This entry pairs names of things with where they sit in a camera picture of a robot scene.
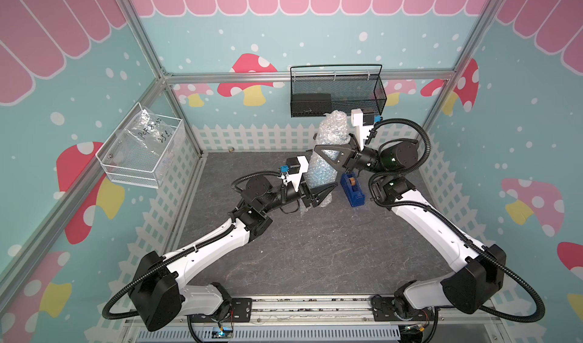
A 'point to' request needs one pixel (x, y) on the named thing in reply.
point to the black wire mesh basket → (317, 89)
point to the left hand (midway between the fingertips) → (332, 177)
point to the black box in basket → (310, 105)
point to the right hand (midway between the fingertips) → (316, 146)
